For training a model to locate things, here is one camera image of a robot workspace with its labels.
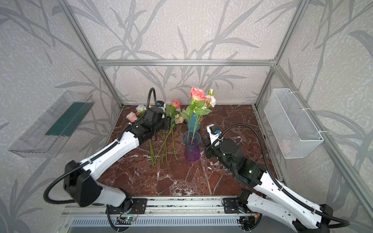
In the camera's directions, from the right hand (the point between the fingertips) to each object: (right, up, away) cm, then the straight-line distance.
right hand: (205, 132), depth 67 cm
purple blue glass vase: (-7, -6, +13) cm, 16 cm away
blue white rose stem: (-32, -16, +24) cm, 44 cm away
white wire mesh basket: (+38, 0, -6) cm, 39 cm away
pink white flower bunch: (-52, +7, +40) cm, 66 cm away
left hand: (-19, +9, +15) cm, 26 cm away
